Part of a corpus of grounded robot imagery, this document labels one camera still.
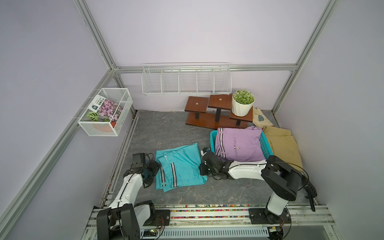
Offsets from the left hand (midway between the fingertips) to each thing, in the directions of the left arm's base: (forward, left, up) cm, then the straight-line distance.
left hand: (158, 170), depth 86 cm
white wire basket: (+15, +28, +27) cm, 42 cm away
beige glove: (+36, -74, -3) cm, 83 cm away
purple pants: (+12, -51, +3) cm, 52 cm away
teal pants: (+1, -12, -1) cm, 12 cm away
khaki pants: (+11, -82, -2) cm, 83 cm away
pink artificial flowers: (+21, +20, +30) cm, 42 cm away
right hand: (+1, -23, -1) cm, 23 cm away
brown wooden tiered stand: (+34, -37, +11) cm, 52 cm away
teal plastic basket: (+6, -65, +6) cm, 65 cm away
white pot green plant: (+27, -52, +25) cm, 64 cm away
